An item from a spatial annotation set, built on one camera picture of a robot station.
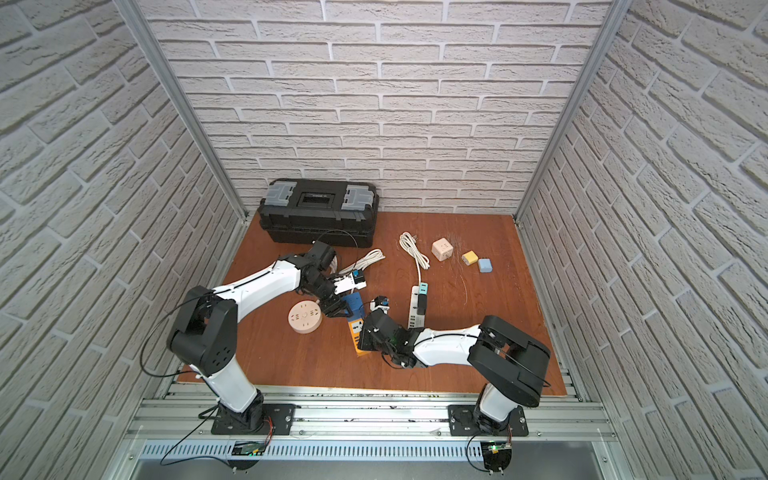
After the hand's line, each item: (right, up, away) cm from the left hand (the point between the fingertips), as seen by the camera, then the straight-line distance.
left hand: (350, 300), depth 88 cm
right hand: (+4, -10, -3) cm, 11 cm away
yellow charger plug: (+41, +12, +16) cm, 45 cm away
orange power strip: (+2, -8, -1) cm, 8 cm away
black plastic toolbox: (-20, +28, +10) cm, 36 cm away
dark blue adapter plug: (+2, 0, -3) cm, 3 cm away
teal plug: (+23, +3, +3) cm, 23 cm away
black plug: (+22, -1, -1) cm, 22 cm away
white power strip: (+20, -6, 0) cm, 21 cm away
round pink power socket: (-14, -5, +1) cm, 15 cm away
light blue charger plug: (+46, +10, +15) cm, 49 cm away
